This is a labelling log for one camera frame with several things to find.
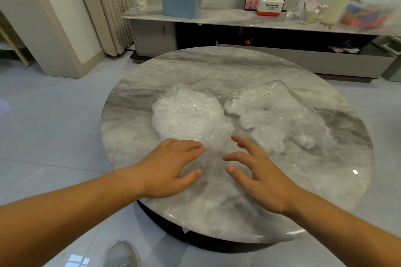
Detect grey sneaker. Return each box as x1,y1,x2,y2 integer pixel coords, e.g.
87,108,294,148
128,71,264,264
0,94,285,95
102,240,142,267

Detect person's right forearm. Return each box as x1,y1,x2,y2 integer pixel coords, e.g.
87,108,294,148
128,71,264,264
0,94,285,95
285,190,401,267

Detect crumpled clear wrapper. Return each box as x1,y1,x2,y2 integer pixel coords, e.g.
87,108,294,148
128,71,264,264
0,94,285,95
286,0,308,22

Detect pile of clear plastic caps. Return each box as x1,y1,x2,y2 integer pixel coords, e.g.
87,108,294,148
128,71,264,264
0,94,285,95
152,84,236,150

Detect black table base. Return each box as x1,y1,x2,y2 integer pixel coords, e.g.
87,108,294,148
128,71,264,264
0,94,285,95
137,201,277,254

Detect person's right hand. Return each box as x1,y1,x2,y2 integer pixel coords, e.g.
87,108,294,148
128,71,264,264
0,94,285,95
223,135,306,216

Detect person's left hand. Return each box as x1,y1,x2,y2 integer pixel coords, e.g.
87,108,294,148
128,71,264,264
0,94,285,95
128,139,206,200

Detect person's left forearm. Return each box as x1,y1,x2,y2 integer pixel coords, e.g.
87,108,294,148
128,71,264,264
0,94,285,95
0,170,148,267

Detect clear plastic bag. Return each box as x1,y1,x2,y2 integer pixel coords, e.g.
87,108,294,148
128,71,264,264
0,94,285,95
222,80,340,159

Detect red and white box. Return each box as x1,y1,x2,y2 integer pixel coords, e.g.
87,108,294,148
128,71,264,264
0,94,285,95
257,0,284,17

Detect beige curtain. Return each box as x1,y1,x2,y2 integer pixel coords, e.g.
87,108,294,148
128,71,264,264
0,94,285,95
70,0,135,58

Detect cream paper roll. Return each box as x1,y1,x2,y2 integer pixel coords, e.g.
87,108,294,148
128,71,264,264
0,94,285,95
321,0,353,26

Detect long grey low cabinet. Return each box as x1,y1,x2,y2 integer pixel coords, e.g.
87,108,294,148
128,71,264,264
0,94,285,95
122,6,401,80

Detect clear container colourful contents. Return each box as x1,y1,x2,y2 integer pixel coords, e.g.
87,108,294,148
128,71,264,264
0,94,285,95
341,0,401,28

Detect blue storage box white lid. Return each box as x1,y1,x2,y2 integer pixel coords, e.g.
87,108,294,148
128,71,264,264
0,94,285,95
157,0,206,20

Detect clear bag of caps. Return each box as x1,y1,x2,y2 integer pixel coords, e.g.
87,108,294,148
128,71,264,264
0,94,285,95
224,85,334,155

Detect light wooden chair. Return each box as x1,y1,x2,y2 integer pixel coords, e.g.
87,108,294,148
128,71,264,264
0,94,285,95
0,10,31,67

